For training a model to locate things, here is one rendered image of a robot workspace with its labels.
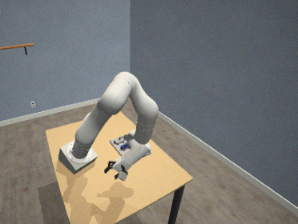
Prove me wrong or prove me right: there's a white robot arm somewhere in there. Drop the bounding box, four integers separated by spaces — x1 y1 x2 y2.
66 72 159 165

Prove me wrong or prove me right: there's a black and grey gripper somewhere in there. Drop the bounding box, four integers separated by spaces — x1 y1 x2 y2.
104 155 132 180

